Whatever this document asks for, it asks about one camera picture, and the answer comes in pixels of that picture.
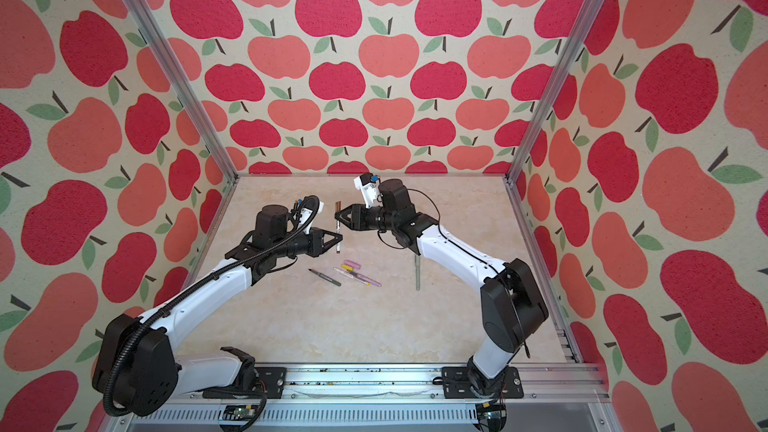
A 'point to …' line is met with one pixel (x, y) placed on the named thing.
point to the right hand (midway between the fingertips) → (344, 214)
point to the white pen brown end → (338, 230)
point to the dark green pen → (326, 277)
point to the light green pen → (417, 261)
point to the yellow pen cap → (346, 267)
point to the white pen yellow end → (352, 276)
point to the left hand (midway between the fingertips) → (344, 239)
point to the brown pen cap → (338, 206)
